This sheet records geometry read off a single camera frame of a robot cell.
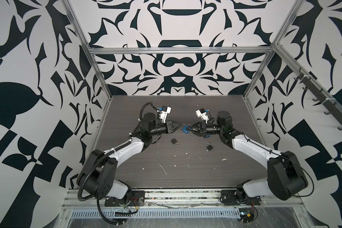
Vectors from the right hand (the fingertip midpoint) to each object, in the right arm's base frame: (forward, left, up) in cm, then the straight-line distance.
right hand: (188, 130), depth 73 cm
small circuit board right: (-34, -28, -25) cm, 50 cm away
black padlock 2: (+2, -15, -23) cm, 28 cm away
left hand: (+4, +1, +1) cm, 4 cm away
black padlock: (+6, +7, -23) cm, 25 cm away
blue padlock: (+1, +2, -1) cm, 2 cm away
